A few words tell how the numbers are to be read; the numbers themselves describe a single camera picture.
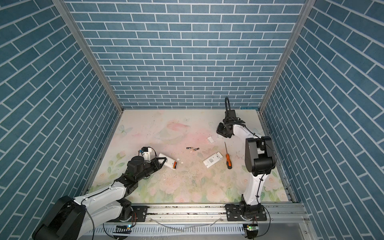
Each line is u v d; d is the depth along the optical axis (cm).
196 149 98
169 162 86
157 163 77
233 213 74
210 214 75
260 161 52
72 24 76
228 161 91
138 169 66
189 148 98
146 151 78
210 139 103
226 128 75
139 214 73
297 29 79
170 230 77
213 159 91
